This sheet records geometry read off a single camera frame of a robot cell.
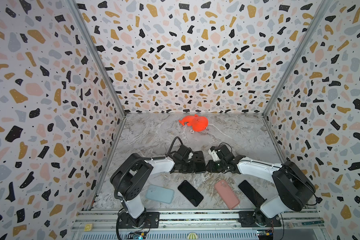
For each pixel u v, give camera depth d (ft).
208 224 2.40
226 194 2.76
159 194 2.76
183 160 2.56
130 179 1.52
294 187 1.47
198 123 3.53
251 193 2.79
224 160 2.35
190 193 2.69
